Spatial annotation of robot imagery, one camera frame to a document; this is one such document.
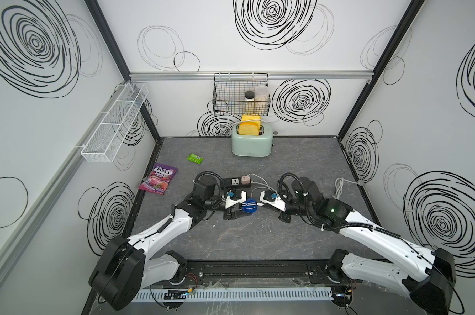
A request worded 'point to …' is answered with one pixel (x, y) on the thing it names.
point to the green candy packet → (195, 158)
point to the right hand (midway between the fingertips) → (265, 204)
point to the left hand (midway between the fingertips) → (248, 204)
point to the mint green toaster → (259, 146)
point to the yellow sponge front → (248, 128)
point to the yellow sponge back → (250, 117)
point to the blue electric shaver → (249, 205)
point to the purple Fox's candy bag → (159, 179)
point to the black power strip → (236, 182)
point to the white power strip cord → (338, 182)
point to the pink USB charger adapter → (245, 180)
